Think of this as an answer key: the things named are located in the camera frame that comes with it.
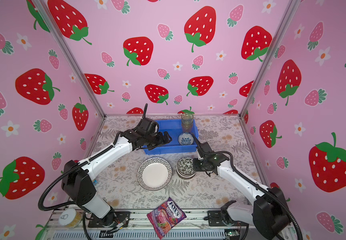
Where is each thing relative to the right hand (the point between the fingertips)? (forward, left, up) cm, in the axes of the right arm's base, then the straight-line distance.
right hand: (194, 165), depth 84 cm
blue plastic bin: (+33, +17, -7) cm, 38 cm away
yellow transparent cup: (+28, +7, +2) cm, 29 cm away
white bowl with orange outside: (-7, +4, -2) cm, 8 cm away
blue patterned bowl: (+23, +7, -6) cm, 25 cm away
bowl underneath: (-1, +5, -3) cm, 6 cm away
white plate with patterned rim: (-4, +24, -9) cm, 26 cm away
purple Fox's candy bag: (-26, +13, -7) cm, 30 cm away
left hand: (+8, +16, +11) cm, 21 cm away
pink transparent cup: (+27, +6, +1) cm, 28 cm away
